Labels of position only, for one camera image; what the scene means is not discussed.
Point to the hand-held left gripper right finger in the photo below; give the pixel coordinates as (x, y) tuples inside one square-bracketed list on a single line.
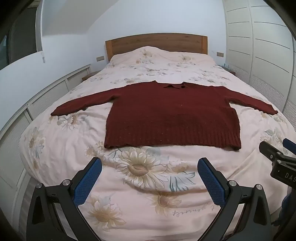
[(211, 183)]

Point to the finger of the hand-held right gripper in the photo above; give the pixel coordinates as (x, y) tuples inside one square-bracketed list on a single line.
[(289, 143), (269, 150)]

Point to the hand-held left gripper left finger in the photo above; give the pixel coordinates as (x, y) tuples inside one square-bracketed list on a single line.
[(89, 183)]

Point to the dark red knit sweater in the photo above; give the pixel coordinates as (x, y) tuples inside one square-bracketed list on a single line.
[(171, 115)]

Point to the floral pink duvet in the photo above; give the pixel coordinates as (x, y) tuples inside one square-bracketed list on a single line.
[(138, 208)]

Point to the wooden nightstand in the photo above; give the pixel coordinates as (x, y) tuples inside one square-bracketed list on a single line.
[(229, 70), (89, 76)]

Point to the white louvred low cabinet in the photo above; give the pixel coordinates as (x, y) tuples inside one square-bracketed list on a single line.
[(46, 95)]

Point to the white wardrobe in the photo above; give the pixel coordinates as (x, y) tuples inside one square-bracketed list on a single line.
[(261, 46)]

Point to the wooden headboard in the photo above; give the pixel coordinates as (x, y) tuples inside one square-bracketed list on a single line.
[(157, 40)]

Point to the dark window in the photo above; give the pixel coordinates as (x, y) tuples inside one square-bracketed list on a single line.
[(20, 39)]

